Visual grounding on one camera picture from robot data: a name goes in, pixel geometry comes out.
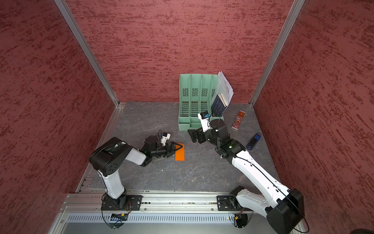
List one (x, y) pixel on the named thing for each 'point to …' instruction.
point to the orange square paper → (179, 153)
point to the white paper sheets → (221, 86)
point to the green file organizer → (196, 94)
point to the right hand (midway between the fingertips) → (195, 130)
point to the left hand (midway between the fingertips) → (179, 151)
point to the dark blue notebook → (218, 106)
